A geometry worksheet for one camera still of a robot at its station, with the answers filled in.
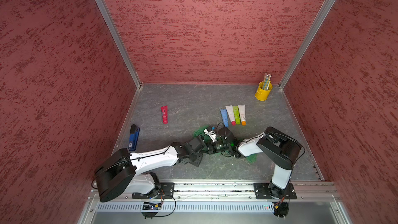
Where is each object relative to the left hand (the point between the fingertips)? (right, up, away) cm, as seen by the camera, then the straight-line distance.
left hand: (196, 160), depth 83 cm
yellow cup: (+45, +37, +24) cm, 63 cm away
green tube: (+27, +23, +19) cm, 40 cm away
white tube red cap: (+23, +25, +21) cm, 39 cm away
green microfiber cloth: (+2, +13, +11) cm, 17 cm away
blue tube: (+18, +22, +17) cm, 33 cm away
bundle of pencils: (+48, +46, +22) cm, 70 cm away
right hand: (+2, +4, +1) cm, 4 cm away
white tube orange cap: (+31, +25, +20) cm, 45 cm away
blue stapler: (-38, +11, +6) cm, 40 cm away
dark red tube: (-23, +26, +20) cm, 40 cm away
